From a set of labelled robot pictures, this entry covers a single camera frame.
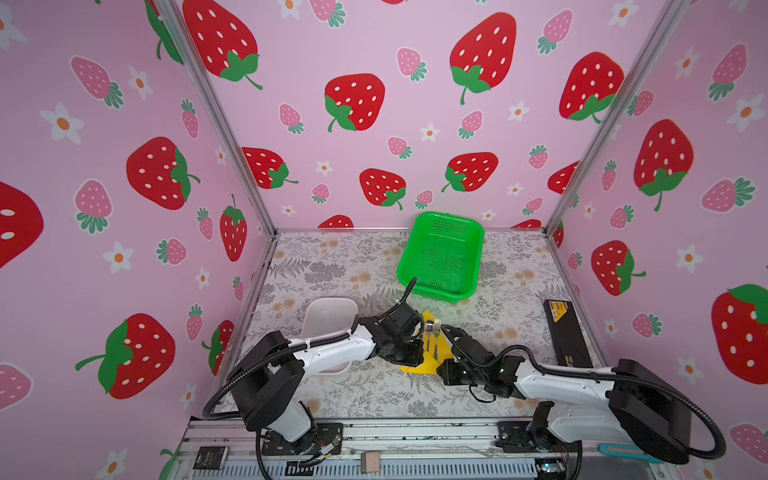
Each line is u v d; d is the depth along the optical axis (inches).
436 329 36.6
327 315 38.0
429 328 36.6
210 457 27.6
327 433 29.4
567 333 36.6
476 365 25.2
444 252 44.9
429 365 33.0
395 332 26.0
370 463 27.1
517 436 28.9
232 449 28.9
